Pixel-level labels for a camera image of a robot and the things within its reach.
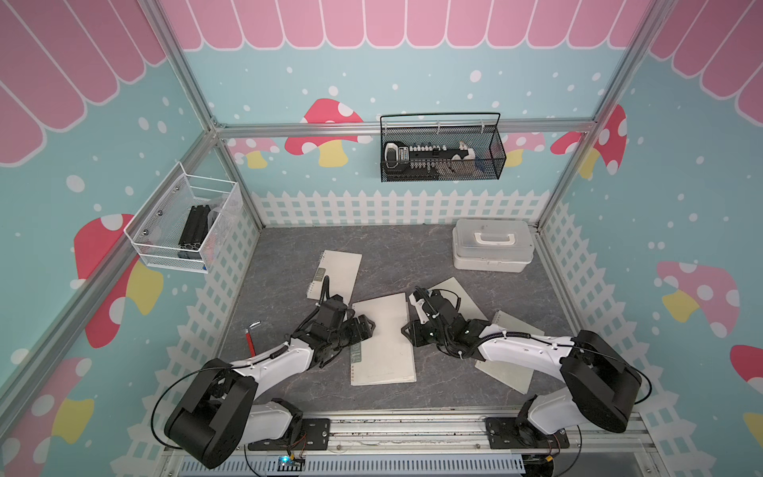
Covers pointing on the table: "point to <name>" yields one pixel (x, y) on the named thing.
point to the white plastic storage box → (496, 245)
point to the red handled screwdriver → (249, 338)
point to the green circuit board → (285, 463)
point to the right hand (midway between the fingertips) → (401, 330)
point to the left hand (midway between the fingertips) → (365, 333)
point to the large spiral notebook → (386, 356)
